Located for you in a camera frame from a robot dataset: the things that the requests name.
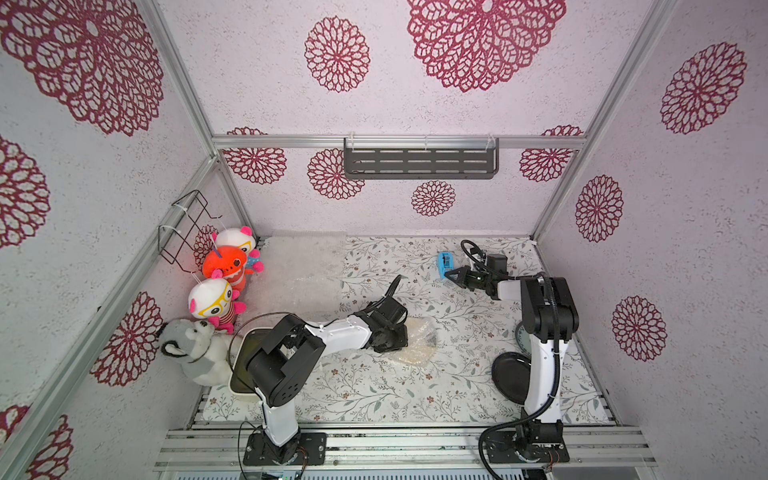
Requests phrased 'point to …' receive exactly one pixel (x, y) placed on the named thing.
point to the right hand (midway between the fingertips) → (446, 269)
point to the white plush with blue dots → (240, 237)
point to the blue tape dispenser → (445, 261)
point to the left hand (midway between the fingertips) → (405, 344)
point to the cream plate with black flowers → (421, 341)
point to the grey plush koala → (205, 355)
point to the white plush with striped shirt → (210, 299)
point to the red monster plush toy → (227, 263)
